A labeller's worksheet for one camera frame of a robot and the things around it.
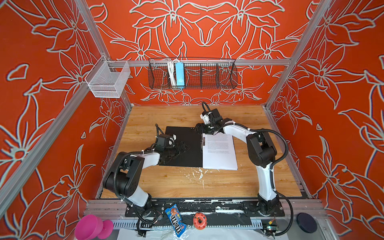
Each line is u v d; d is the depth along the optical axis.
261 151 0.55
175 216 0.70
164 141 0.74
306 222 0.68
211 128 0.78
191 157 0.91
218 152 0.94
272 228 0.68
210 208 0.74
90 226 0.59
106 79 0.93
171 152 0.80
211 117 0.80
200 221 0.68
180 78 0.91
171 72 0.89
